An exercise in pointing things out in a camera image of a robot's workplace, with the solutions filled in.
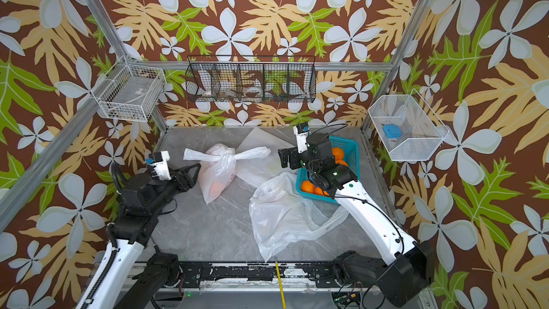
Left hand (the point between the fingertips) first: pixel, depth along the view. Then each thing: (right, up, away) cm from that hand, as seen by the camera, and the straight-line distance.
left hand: (195, 164), depth 71 cm
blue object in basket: (+74, +12, +13) cm, 76 cm away
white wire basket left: (-31, +28, +13) cm, 44 cm away
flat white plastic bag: (+17, -5, +31) cm, 36 cm away
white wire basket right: (+80, +14, +13) cm, 82 cm away
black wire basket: (+16, +38, +26) cm, 48 cm away
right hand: (+32, +6, +5) cm, 33 cm away
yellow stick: (+29, -43, +2) cm, 52 cm away
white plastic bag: (+30, -21, +13) cm, 39 cm away
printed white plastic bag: (+3, -3, +14) cm, 15 cm away
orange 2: (+46, -13, +19) cm, 51 cm away
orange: (+41, -11, +19) cm, 47 cm away
